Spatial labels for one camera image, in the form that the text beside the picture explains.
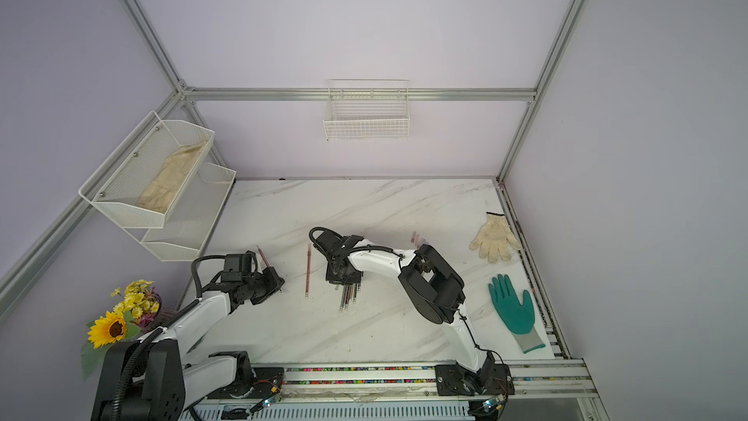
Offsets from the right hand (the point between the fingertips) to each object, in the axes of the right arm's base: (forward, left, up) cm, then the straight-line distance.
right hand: (340, 282), depth 92 cm
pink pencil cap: (+18, -25, -1) cm, 31 cm away
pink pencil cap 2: (+15, -26, 0) cm, 31 cm away
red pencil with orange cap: (+5, +11, -1) cm, 12 cm away
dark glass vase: (-16, +39, +18) cm, 45 cm away
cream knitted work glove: (+16, -55, -1) cm, 57 cm away
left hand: (-1, +17, +2) cm, 18 cm away
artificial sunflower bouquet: (-16, +40, +25) cm, 50 cm away
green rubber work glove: (-12, -53, -1) cm, 55 cm away
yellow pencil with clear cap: (-3, -4, -1) cm, 5 cm away
